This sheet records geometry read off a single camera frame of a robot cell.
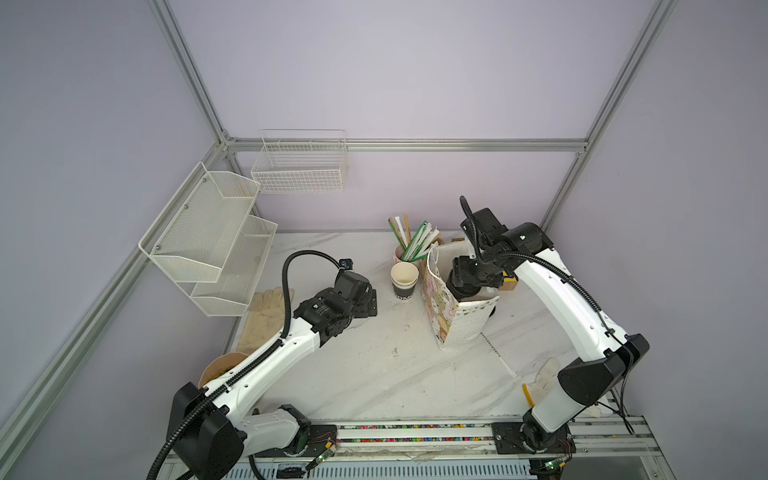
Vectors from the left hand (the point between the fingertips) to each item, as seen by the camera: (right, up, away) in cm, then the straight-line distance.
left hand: (354, 299), depth 80 cm
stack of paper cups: (+14, +5, +17) cm, 23 cm away
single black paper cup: (+29, +3, -7) cm, 29 cm away
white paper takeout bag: (+27, -6, -3) cm, 27 cm away
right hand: (+28, +6, -5) cm, 29 cm away
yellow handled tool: (+48, -27, +1) cm, 55 cm away
